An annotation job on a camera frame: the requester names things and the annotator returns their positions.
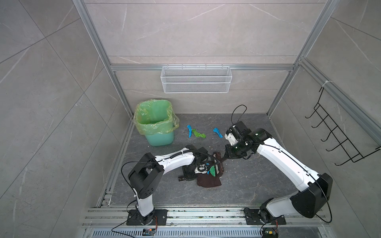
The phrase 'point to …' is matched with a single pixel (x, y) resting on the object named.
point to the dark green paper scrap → (213, 171)
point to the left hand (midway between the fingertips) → (188, 173)
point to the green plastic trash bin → (160, 139)
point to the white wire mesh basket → (196, 80)
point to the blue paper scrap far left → (189, 130)
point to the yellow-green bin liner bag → (154, 116)
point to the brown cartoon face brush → (219, 170)
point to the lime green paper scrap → (198, 134)
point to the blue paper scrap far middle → (216, 130)
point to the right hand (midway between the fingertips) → (226, 154)
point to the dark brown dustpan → (204, 180)
